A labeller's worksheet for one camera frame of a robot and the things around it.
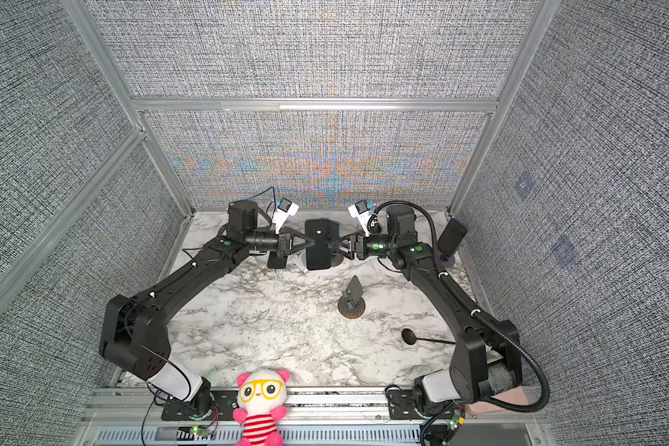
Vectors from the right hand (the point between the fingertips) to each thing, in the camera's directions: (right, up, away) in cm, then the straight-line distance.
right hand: (335, 242), depth 75 cm
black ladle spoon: (+23, -29, +10) cm, 39 cm away
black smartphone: (-22, -8, +28) cm, 37 cm away
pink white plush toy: (-18, -38, -6) cm, 43 cm away
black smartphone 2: (+38, +2, +15) cm, 41 cm away
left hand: (-6, 0, 0) cm, 6 cm away
